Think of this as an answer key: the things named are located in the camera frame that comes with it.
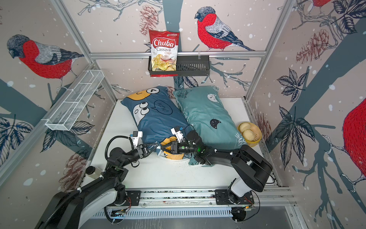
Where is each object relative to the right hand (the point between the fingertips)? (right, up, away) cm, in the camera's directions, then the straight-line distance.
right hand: (162, 149), depth 73 cm
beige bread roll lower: (+54, +4, +17) cm, 57 cm away
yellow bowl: (+60, +9, +25) cm, 65 cm away
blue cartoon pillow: (-7, +20, +19) cm, 29 cm away
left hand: (-1, +3, -2) cm, 3 cm away
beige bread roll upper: (+52, +10, +19) cm, 56 cm away
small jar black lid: (-39, -11, +1) cm, 41 cm away
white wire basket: (-50, +25, +4) cm, 56 cm away
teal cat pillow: (+26, +19, +18) cm, 37 cm away
